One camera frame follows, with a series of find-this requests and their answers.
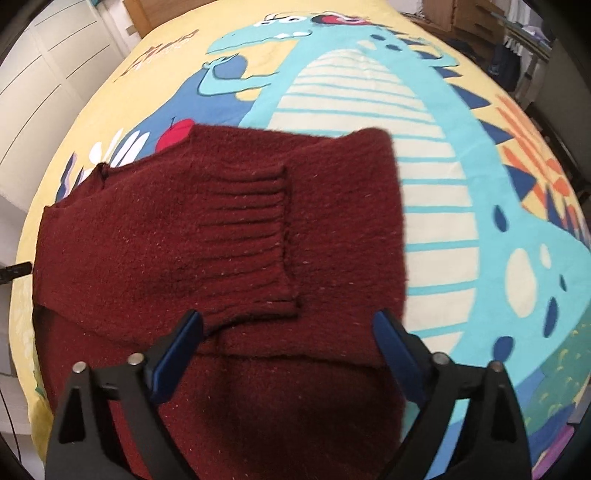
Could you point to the dark red knit sweater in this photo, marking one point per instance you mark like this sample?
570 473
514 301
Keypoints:
287 245

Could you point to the yellow dinosaur print bedspread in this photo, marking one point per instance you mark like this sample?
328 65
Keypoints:
496 246

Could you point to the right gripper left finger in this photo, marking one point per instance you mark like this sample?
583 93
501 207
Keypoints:
84 443

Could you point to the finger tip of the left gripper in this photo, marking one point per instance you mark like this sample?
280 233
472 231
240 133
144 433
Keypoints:
9 273

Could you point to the white wardrobe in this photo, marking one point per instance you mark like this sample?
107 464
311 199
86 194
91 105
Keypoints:
60 60

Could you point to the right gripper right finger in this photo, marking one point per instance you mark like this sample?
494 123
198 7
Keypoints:
492 443

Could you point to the brown cardboard boxes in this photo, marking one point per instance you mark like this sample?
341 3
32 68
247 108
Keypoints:
476 17

